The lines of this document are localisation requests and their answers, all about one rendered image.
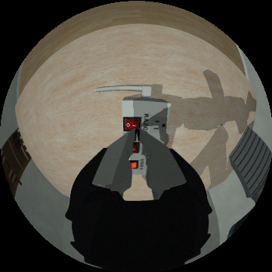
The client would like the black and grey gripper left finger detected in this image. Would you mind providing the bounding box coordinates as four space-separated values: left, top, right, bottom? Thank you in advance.
65 128 137 221

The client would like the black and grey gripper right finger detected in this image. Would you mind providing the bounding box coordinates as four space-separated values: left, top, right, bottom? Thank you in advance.
137 128 212 215

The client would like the grey power strip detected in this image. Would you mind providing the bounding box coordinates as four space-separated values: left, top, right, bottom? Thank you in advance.
94 86 171 175

